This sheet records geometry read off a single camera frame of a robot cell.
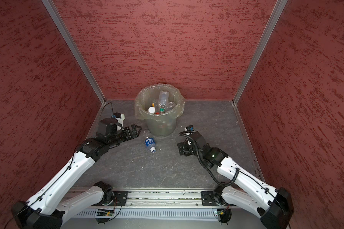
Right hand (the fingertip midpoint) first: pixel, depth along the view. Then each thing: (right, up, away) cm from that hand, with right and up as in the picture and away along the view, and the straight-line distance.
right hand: (184, 146), depth 77 cm
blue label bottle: (-21, -1, +13) cm, 25 cm away
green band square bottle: (-18, +20, -1) cm, 27 cm away
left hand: (-27, +8, -2) cm, 28 cm away
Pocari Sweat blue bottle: (-8, +24, +9) cm, 27 cm away
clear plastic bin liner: (-24, +30, +12) cm, 40 cm away
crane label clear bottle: (-12, +29, +14) cm, 35 cm away
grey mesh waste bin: (-14, +9, +11) cm, 20 cm away
